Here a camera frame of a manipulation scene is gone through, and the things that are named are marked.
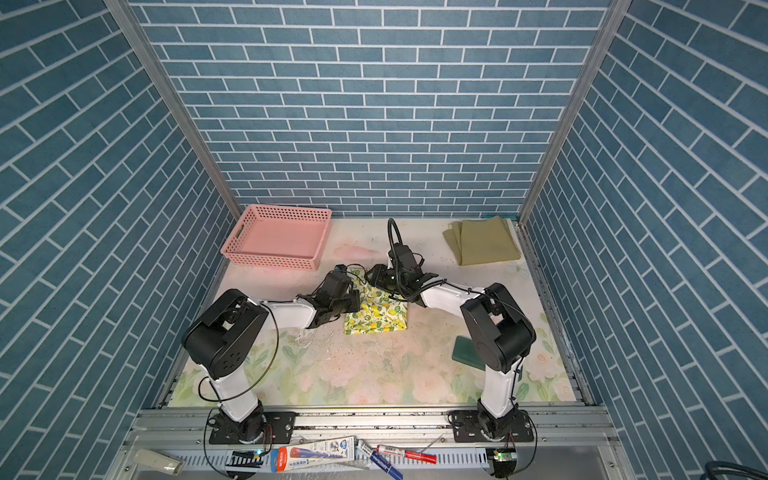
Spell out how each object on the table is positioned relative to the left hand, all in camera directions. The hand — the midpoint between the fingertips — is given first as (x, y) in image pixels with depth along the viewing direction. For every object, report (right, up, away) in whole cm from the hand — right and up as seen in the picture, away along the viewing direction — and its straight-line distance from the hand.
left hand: (361, 298), depth 97 cm
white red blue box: (-8, -32, -28) cm, 43 cm away
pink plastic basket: (-32, +21, +17) cm, 42 cm away
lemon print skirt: (+7, -3, -6) cm, 10 cm away
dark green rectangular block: (+32, -15, -9) cm, 37 cm away
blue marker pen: (+8, -32, -28) cm, 44 cm away
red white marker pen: (+19, -32, -28) cm, 47 cm away
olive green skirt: (+44, +19, +15) cm, 50 cm away
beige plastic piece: (-42, -31, -31) cm, 61 cm away
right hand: (+2, +9, -6) cm, 11 cm away
